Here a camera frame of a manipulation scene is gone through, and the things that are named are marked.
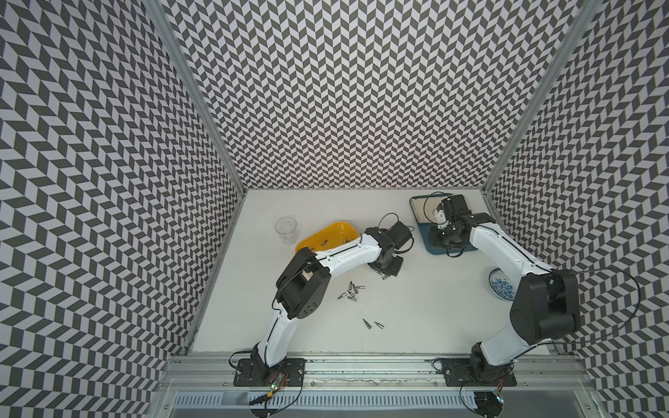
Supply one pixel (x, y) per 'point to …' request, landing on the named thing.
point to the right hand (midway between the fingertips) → (432, 244)
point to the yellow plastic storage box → (328, 236)
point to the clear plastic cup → (287, 229)
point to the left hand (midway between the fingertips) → (388, 270)
